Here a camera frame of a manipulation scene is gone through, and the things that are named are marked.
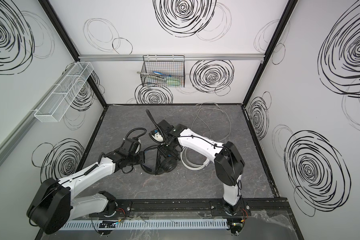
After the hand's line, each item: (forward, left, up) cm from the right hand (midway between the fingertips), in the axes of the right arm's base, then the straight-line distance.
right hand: (160, 151), depth 82 cm
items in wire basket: (+34, -2, +24) cm, 42 cm away
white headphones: (+1, -18, -12) cm, 22 cm away
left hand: (0, +9, -7) cm, 11 cm away
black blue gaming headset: (-6, -3, -4) cm, 8 cm away
